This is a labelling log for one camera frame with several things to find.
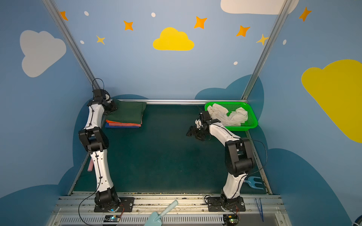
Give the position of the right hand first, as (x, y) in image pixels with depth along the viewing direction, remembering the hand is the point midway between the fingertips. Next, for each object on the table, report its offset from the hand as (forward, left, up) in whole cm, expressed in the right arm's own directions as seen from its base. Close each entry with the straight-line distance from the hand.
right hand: (191, 134), depth 93 cm
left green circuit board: (-48, +40, -10) cm, 63 cm away
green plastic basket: (+17, -46, -5) cm, 49 cm away
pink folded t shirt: (+9, +52, -4) cm, 53 cm away
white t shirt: (+21, -33, -7) cm, 40 cm away
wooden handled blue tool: (-27, -36, -7) cm, 45 cm away
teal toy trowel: (-47, +18, -6) cm, 51 cm away
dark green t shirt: (+21, +51, -3) cm, 56 cm away
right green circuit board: (-45, -21, -10) cm, 51 cm away
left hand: (+20, +58, +4) cm, 62 cm away
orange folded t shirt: (+8, +58, -1) cm, 59 cm away
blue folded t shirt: (+7, +62, -3) cm, 63 cm away
